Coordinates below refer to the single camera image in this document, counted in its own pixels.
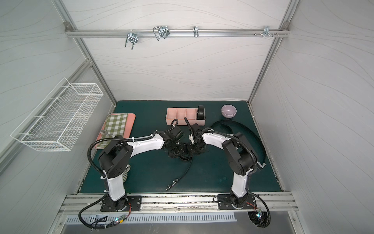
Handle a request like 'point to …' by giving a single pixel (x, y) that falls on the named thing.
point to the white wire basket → (53, 124)
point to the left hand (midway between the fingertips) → (186, 156)
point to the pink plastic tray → (130, 122)
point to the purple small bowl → (228, 111)
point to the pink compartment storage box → (179, 113)
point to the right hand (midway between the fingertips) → (190, 153)
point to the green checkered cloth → (115, 125)
